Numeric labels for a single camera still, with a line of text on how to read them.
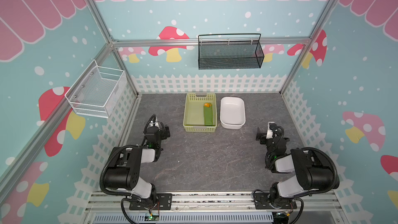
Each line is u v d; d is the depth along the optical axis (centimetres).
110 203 76
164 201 75
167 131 89
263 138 82
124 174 45
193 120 109
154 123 80
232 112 106
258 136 85
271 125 78
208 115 106
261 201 74
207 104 112
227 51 94
